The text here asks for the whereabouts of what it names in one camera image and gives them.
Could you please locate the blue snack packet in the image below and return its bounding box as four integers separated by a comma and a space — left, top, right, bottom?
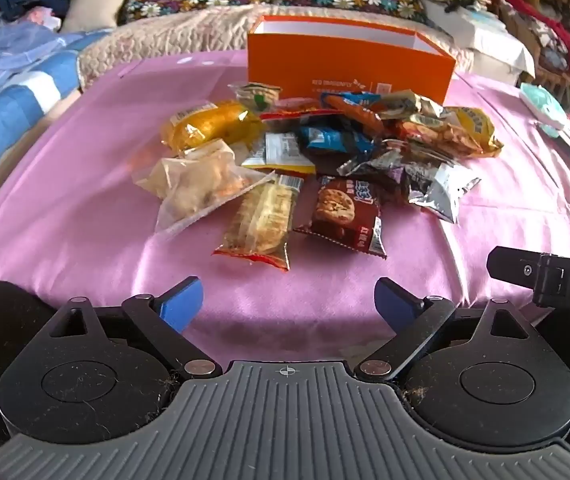
299, 126, 376, 156

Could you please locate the pink tablecloth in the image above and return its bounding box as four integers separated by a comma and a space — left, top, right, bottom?
0, 49, 570, 351

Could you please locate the beige pillow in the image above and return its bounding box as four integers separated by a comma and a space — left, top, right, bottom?
60, 0, 137, 35

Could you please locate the brown chocolate cookie packet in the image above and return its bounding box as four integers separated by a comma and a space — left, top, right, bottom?
293, 175, 388, 259

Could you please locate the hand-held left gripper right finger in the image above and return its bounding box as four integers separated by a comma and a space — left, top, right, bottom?
355, 277, 533, 381

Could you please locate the red cloth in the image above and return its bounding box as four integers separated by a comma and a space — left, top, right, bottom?
492, 0, 570, 76

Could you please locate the blue white striped blanket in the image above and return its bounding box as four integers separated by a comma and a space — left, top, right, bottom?
0, 27, 116, 206

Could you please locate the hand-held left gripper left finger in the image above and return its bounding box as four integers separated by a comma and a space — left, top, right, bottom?
47, 276, 223, 380

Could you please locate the heap of assorted snacks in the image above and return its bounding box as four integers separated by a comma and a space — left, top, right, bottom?
132, 81, 504, 272

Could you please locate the teal packet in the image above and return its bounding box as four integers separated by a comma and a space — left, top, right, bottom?
520, 82, 570, 138

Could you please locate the beige quilted sofa cover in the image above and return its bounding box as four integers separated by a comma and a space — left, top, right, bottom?
79, 4, 470, 91

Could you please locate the orange cardboard box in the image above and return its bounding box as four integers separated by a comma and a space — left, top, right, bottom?
246, 15, 457, 108

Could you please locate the white cloth covered table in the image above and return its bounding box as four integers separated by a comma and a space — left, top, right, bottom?
425, 0, 536, 78

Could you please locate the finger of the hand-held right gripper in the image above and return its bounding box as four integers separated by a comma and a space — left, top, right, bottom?
486, 246, 543, 291

